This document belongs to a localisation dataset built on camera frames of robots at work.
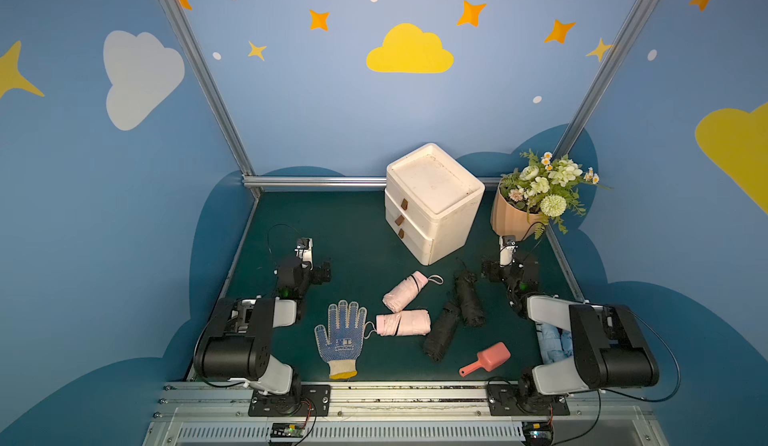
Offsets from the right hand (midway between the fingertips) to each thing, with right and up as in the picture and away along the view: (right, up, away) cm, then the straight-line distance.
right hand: (504, 253), depth 95 cm
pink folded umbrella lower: (-33, -19, -11) cm, 39 cm away
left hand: (-62, 0, -1) cm, 62 cm away
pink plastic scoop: (-10, -27, -15) cm, 33 cm away
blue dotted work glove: (-51, -24, -11) cm, 57 cm away
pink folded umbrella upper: (-35, -13, -5) cm, 37 cm away
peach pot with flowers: (+6, +19, -11) cm, 23 cm away
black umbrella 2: (-21, -20, -9) cm, 31 cm away
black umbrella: (-13, -9, -2) cm, 16 cm away
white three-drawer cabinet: (-25, +16, -8) cm, 31 cm away
